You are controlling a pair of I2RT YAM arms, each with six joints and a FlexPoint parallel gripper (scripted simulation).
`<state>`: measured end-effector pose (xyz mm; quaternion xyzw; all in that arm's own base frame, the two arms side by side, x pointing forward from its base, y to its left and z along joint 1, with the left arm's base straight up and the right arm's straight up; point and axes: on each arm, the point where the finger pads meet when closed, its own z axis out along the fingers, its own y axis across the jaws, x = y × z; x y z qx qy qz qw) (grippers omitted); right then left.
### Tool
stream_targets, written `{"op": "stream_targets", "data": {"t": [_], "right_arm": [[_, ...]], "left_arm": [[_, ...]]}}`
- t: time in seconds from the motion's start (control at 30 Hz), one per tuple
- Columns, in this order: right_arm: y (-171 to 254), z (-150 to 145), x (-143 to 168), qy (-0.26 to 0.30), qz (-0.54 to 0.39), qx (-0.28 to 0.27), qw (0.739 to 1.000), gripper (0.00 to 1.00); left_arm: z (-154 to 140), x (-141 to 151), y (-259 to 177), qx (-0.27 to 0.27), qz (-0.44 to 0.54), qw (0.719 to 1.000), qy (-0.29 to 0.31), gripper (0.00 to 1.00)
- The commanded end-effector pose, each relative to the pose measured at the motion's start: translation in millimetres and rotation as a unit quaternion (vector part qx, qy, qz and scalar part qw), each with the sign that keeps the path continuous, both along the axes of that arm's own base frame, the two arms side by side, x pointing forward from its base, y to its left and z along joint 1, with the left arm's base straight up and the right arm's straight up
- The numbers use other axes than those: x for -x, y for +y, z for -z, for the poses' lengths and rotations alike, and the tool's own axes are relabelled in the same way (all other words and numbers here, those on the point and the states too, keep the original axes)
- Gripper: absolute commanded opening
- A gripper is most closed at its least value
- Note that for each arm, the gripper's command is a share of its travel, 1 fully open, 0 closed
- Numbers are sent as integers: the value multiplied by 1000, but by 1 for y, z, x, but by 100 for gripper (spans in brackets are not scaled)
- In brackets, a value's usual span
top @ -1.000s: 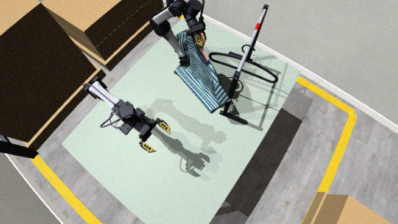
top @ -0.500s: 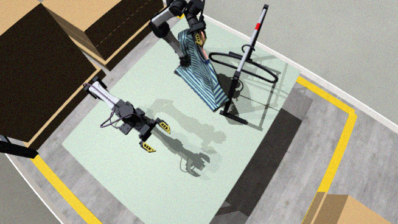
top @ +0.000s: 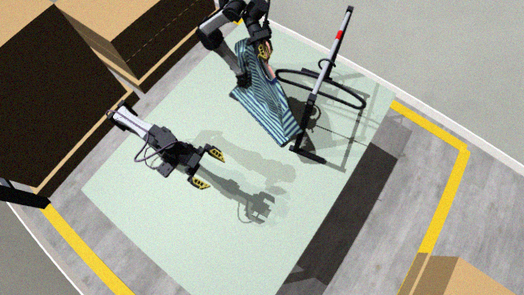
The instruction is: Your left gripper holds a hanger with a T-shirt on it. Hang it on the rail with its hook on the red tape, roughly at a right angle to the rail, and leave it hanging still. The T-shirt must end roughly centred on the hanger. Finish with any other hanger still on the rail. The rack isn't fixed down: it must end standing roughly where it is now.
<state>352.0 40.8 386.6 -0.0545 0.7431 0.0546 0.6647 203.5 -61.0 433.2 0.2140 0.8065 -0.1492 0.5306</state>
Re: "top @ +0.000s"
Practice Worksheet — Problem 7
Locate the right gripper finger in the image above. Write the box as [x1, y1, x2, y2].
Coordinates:
[210, 149, 225, 163]
[193, 177, 211, 190]

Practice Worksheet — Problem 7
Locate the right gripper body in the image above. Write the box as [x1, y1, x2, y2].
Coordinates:
[178, 143, 221, 188]

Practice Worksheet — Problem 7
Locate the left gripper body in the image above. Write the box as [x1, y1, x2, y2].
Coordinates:
[246, 23, 272, 57]

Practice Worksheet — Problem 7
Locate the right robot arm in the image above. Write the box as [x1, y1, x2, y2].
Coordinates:
[107, 100, 201, 177]

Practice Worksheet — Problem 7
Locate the black clothes rack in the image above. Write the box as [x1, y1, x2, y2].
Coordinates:
[289, 6, 354, 164]

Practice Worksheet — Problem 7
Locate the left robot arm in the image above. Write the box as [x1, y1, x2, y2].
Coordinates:
[195, 0, 272, 101]

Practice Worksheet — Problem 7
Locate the blue striped t-shirt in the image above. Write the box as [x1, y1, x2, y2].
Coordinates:
[232, 38, 303, 147]

